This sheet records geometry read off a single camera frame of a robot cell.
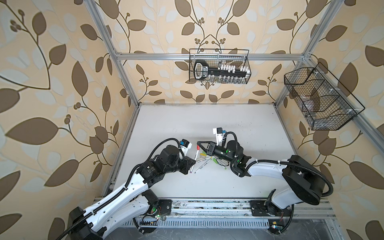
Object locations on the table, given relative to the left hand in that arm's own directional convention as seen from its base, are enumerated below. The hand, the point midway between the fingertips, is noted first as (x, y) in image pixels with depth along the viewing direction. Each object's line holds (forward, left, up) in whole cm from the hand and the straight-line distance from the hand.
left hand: (196, 161), depth 73 cm
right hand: (+7, 0, +3) cm, 8 cm away
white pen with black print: (+9, -4, -17) cm, 19 cm away
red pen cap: (+7, -1, +2) cm, 7 cm away
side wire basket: (+24, -63, +18) cm, 70 cm away
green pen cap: (0, -9, +1) cm, 9 cm away
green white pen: (-2, -13, -1) cm, 13 cm away
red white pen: (+6, -1, +1) cm, 6 cm away
